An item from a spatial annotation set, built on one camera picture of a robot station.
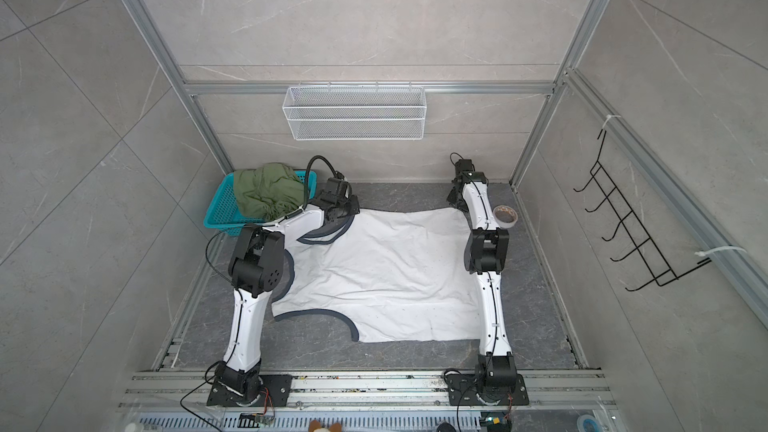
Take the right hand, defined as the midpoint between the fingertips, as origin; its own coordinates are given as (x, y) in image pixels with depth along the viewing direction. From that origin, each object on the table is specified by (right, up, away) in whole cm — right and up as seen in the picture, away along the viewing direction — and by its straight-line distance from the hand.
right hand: (458, 201), depth 113 cm
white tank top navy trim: (-25, -24, -19) cm, 40 cm away
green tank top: (-72, +4, -3) cm, 72 cm away
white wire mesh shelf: (-38, +30, -13) cm, 50 cm away
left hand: (-39, +2, -8) cm, 39 cm away
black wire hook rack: (+28, -16, -55) cm, 63 cm away
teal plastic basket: (-87, -3, -7) cm, 87 cm away
